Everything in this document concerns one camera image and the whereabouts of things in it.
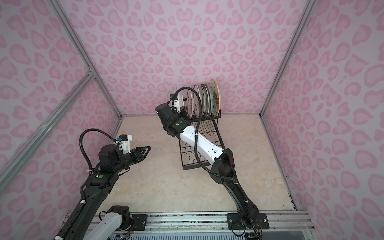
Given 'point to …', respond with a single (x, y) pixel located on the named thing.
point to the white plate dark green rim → (209, 100)
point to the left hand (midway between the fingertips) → (148, 146)
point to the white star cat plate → (215, 94)
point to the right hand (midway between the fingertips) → (182, 105)
